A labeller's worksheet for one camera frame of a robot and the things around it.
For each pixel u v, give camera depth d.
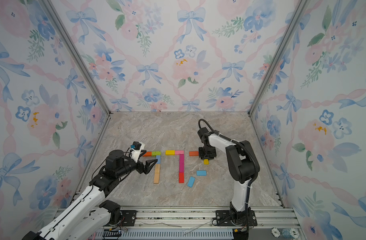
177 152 0.98
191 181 0.86
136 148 0.65
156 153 0.97
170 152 0.98
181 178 0.87
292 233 0.65
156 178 0.86
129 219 0.73
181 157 0.96
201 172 0.89
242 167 0.51
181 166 0.92
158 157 0.95
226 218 0.68
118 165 0.60
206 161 0.93
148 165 0.69
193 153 0.98
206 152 0.83
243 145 0.53
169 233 0.97
